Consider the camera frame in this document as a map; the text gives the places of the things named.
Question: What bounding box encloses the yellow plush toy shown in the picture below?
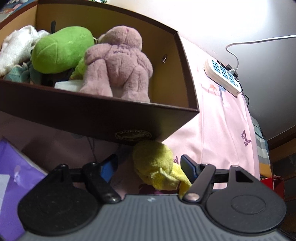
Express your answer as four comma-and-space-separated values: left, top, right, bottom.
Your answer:
132, 141, 192, 197

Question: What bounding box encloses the brown cardboard box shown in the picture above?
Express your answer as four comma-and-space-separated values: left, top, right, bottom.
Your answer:
1, 1, 199, 142

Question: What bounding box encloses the white plush toy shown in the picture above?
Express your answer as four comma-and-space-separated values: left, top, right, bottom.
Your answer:
54, 80, 83, 92

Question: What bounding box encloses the pink-brown teddy bear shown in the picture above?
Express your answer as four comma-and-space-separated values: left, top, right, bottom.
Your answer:
80, 26, 153, 102

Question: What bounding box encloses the light blue cloth toy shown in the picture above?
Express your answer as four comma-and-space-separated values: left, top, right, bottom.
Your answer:
3, 61, 42, 85

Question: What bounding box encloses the green plush toy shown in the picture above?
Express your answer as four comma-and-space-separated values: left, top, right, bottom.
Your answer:
31, 26, 94, 83

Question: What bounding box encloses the white fuzzy cat plush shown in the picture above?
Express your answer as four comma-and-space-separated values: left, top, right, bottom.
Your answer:
1, 25, 50, 76

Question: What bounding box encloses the pink bed sheet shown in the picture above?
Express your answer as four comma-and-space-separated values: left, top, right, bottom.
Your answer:
1, 41, 259, 177

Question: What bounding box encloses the striped folded cloth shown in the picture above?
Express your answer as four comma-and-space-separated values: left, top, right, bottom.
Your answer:
251, 117, 272, 178

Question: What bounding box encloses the purple paper bag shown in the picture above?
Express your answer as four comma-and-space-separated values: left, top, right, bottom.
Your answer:
1, 138, 47, 240

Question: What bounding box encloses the red box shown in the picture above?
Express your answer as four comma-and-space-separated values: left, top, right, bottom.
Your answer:
261, 176, 285, 199

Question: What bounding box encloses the white power strip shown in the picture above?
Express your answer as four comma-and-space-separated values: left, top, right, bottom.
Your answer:
204, 57, 241, 96

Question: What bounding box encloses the black thin cable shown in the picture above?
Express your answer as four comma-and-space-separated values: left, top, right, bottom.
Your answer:
238, 78, 251, 110

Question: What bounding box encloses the white power cable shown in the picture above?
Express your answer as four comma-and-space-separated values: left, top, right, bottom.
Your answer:
225, 34, 296, 72

